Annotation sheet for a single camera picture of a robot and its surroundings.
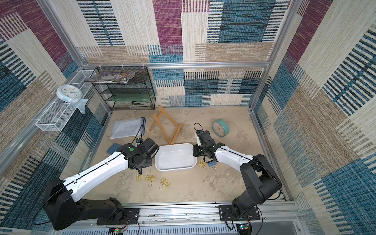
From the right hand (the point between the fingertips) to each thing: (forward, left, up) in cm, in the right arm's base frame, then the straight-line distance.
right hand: (193, 148), depth 91 cm
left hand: (-10, +26, +5) cm, 28 cm away
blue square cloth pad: (+4, +52, -4) cm, 53 cm away
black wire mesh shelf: (+44, +42, +7) cm, 61 cm away
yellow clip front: (-15, +31, -5) cm, 35 cm away
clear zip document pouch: (+20, +51, -5) cm, 55 cm away
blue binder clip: (-9, -11, -4) cm, 15 cm away
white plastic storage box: (-2, +12, -7) cm, 14 cm away
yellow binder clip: (-8, -5, -5) cm, 11 cm away
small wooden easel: (+32, +29, -9) cm, 44 cm away
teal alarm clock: (+14, -18, +2) cm, 23 cm away
